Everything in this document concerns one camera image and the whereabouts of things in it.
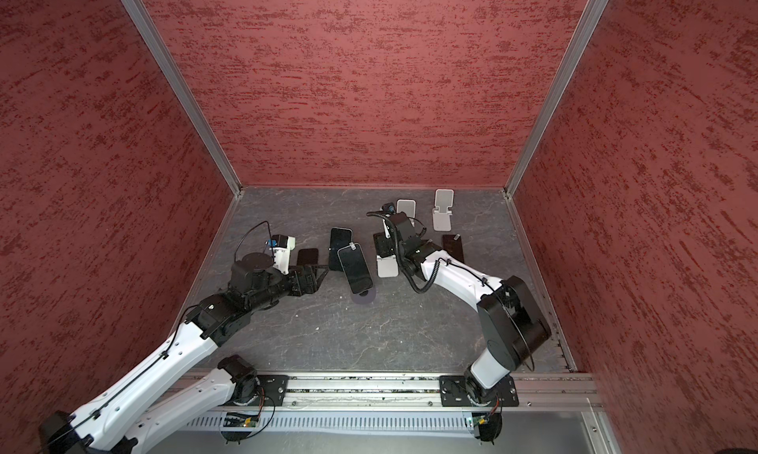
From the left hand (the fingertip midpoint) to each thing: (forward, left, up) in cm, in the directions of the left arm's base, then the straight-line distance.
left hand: (316, 275), depth 75 cm
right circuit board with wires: (-30, -44, -19) cm, 57 cm away
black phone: (+17, -3, -7) cm, 19 cm away
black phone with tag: (+5, -10, -6) cm, 13 cm away
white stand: (+10, -19, -14) cm, 25 cm away
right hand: (+15, -17, -5) cm, 24 cm away
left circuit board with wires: (-30, +19, -22) cm, 41 cm away
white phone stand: (+34, -39, -16) cm, 54 cm away
